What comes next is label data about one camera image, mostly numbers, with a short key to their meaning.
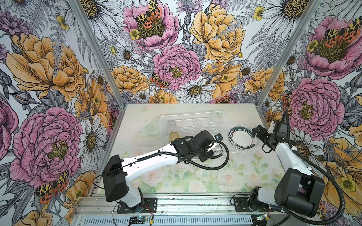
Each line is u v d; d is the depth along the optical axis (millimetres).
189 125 1060
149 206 745
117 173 417
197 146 542
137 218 714
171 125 949
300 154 826
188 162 489
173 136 900
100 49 893
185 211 737
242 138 1018
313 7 715
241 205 738
